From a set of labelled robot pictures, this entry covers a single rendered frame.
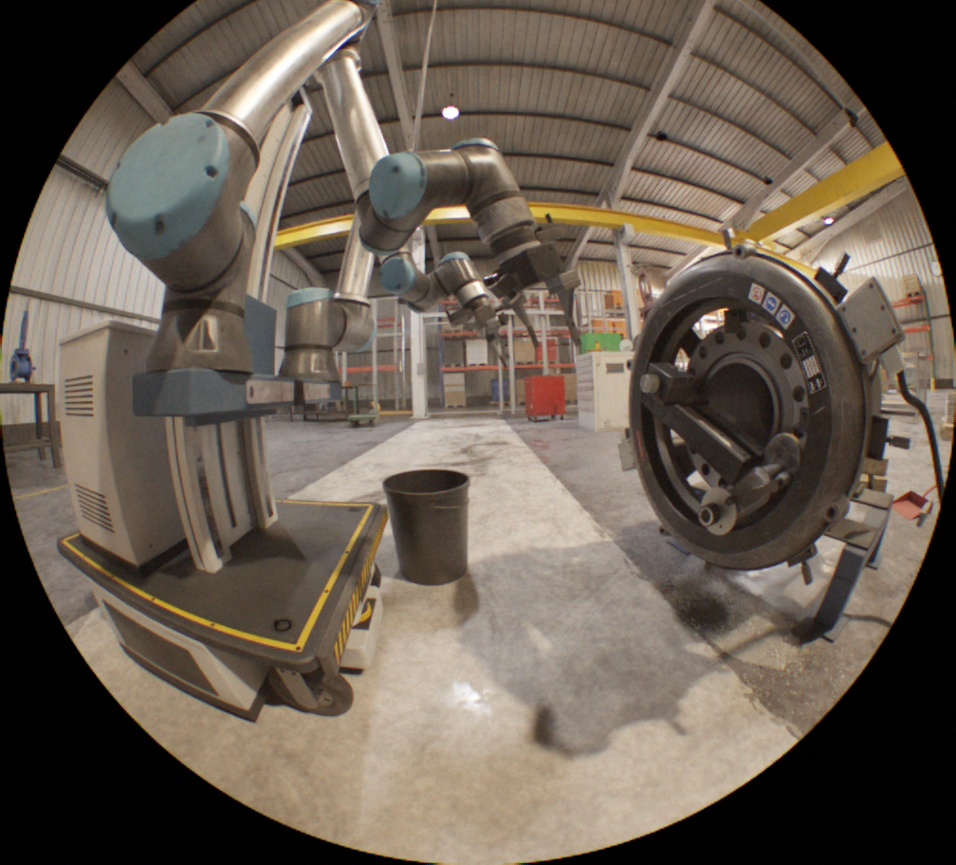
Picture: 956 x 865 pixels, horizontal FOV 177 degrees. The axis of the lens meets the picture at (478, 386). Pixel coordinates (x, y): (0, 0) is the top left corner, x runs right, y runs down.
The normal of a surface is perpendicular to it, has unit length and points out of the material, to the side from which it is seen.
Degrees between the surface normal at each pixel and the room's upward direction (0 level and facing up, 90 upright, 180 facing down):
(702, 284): 90
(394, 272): 95
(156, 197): 95
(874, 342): 90
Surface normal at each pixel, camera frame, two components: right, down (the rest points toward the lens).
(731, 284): -0.99, 0.04
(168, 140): 0.51, 0.06
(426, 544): 0.12, 0.04
